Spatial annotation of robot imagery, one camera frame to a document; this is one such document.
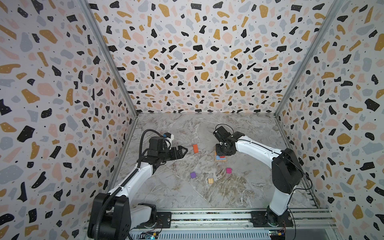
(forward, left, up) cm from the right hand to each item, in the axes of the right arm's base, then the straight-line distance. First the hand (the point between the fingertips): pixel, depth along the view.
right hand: (217, 149), depth 90 cm
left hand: (-4, +21, +6) cm, 22 cm away
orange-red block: (+7, +14, -11) cm, 19 cm away
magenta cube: (-9, -7, -11) cm, 15 cm away
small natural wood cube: (-16, +4, -8) cm, 19 cm away
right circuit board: (-40, -27, -10) cm, 50 cm away
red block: (-2, -3, -5) cm, 6 cm away
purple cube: (-12, +15, -10) cm, 21 cm away
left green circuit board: (-42, +34, -8) cm, 55 cm away
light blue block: (-2, -1, -6) cm, 7 cm away
